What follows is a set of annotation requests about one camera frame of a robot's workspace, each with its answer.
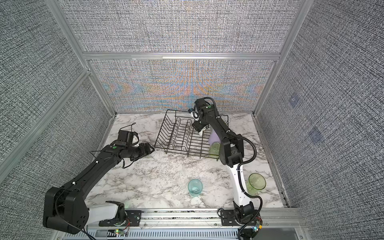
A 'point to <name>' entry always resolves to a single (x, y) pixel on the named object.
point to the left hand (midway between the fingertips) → (150, 151)
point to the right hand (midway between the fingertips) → (202, 123)
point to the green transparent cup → (215, 149)
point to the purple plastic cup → (213, 137)
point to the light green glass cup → (256, 182)
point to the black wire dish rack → (179, 136)
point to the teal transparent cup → (195, 187)
